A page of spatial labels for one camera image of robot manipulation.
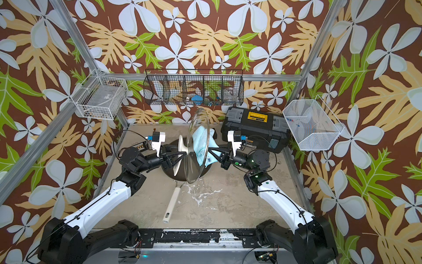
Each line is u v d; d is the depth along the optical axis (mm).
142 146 1069
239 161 594
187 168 728
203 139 560
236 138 545
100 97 861
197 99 940
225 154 586
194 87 975
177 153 625
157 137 584
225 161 580
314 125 827
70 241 383
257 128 960
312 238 391
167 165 607
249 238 736
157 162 609
